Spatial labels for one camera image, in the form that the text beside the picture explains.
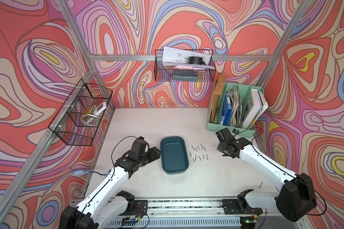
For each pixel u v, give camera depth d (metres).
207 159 0.91
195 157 0.92
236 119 0.97
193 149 0.96
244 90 0.99
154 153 0.73
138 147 0.61
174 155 0.93
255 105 0.86
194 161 0.90
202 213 0.73
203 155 0.93
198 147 0.96
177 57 0.86
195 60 0.82
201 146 0.96
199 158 0.92
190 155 0.93
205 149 0.96
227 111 0.91
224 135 0.65
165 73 1.01
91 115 0.71
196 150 0.96
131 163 0.56
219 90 0.85
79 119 0.70
